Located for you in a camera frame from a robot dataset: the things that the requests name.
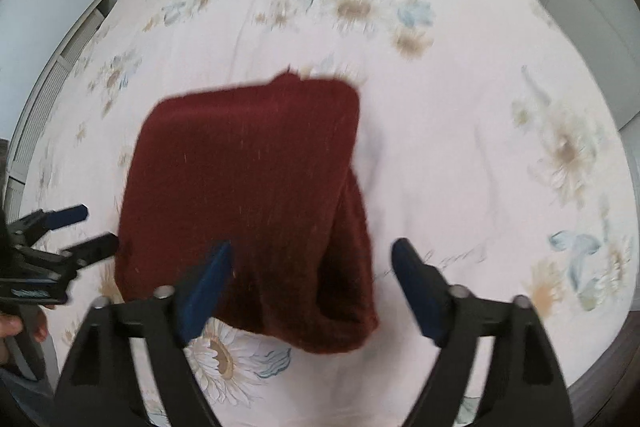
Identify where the person's left hand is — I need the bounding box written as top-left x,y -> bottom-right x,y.
0,309 -> 49,365

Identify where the white radiator cover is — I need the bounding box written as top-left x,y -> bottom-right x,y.
3,0 -> 115,209

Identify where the floral white bed duvet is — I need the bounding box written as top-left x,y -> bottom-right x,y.
22,0 -> 639,426

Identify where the dark red knit sweater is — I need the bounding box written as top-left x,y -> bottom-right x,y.
115,72 -> 378,355

